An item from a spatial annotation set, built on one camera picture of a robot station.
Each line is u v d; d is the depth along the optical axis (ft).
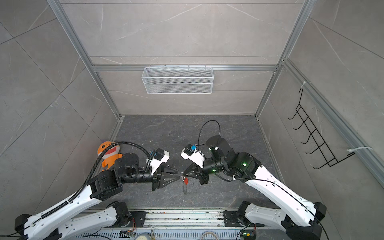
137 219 2.41
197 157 1.69
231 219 2.40
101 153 1.46
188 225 2.40
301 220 1.21
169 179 1.77
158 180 1.68
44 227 1.30
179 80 3.28
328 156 2.00
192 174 1.87
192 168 1.74
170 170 1.88
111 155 2.95
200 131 3.62
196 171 1.64
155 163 1.63
